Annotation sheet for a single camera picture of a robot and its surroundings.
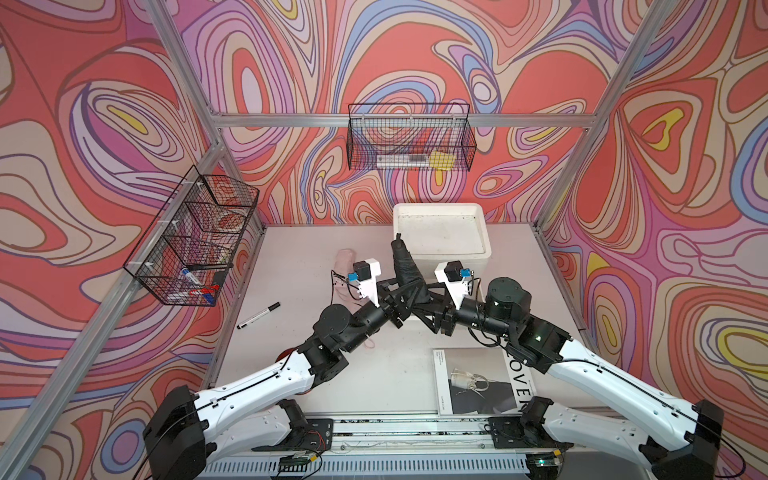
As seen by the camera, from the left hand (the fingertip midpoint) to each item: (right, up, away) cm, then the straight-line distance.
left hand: (419, 284), depth 61 cm
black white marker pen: (-44, -11, +35) cm, 58 cm away
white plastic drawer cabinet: (+10, +12, +25) cm, 30 cm away
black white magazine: (+18, -28, +18) cm, 38 cm away
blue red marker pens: (-46, -2, +3) cm, 46 cm away
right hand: (0, -5, +4) cm, 7 cm away
